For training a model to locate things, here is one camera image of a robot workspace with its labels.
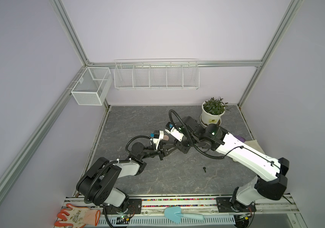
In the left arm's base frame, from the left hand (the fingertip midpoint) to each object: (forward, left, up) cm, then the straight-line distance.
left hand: (178, 147), depth 71 cm
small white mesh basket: (+48, +53, +3) cm, 72 cm away
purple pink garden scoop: (+14, -49, -22) cm, 55 cm away
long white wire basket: (+54, +9, +7) cm, 55 cm away
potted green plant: (+29, -27, -6) cm, 40 cm away
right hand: (+2, 0, +3) cm, 4 cm away
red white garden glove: (-24, +52, -20) cm, 60 cm away
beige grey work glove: (+10, -56, -23) cm, 61 cm away
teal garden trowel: (-26, +4, -21) cm, 33 cm away
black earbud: (-4, -17, -22) cm, 28 cm away
